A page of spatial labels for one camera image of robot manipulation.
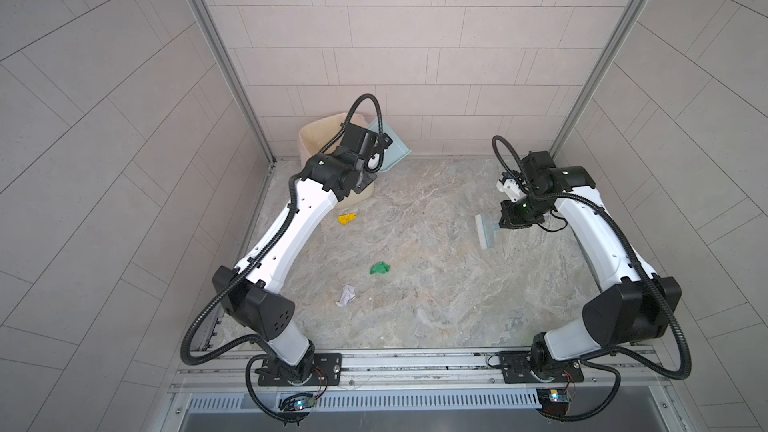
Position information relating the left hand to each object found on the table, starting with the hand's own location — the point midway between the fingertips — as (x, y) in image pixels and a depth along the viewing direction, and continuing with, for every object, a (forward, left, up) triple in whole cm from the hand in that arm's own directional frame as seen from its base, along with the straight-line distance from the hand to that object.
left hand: (361, 160), depth 76 cm
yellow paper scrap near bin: (0, +8, -28) cm, 30 cm away
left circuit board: (-49, +13, -26) cm, 57 cm away
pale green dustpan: (+3, -8, 0) cm, 9 cm away
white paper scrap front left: (-25, +4, -28) cm, 38 cm away
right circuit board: (-48, -46, -29) cm, 73 cm away
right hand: (-11, -37, -12) cm, 40 cm away
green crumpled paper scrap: (-17, -4, -28) cm, 33 cm away
